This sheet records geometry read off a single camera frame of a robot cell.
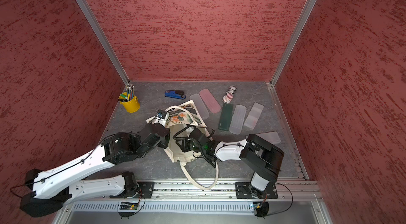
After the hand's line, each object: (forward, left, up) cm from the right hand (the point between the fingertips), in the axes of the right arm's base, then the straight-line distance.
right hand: (177, 145), depth 82 cm
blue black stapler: (+39, +6, -4) cm, 40 cm away
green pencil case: (+21, -28, -7) cm, 36 cm away
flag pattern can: (+35, -31, -5) cm, 47 cm away
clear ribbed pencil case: (+23, -38, -8) cm, 45 cm away
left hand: (-1, +2, +16) cm, 16 cm away
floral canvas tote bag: (+3, -4, +19) cm, 20 cm away
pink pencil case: (+32, -19, -6) cm, 38 cm away
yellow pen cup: (+28, +32, +4) cm, 43 cm away
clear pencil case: (+26, -50, -7) cm, 57 cm away
